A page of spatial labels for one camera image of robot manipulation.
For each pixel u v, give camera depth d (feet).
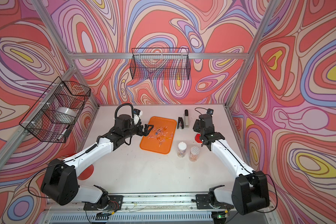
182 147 2.72
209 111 2.36
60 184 1.36
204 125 2.03
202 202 2.41
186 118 3.49
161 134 3.31
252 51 2.78
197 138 3.21
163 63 3.16
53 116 2.36
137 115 2.35
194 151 2.63
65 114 2.28
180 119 3.52
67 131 2.41
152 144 3.16
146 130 2.47
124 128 2.14
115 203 2.37
